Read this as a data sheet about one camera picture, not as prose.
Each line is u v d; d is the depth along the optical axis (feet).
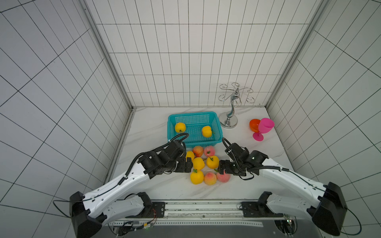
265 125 2.89
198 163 2.68
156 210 2.35
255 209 2.37
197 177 2.55
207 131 3.22
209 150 2.87
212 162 2.72
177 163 1.99
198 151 2.87
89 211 1.24
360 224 1.33
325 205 1.26
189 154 2.87
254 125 3.40
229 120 3.60
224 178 2.55
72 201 1.30
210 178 2.55
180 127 3.33
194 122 3.50
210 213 2.37
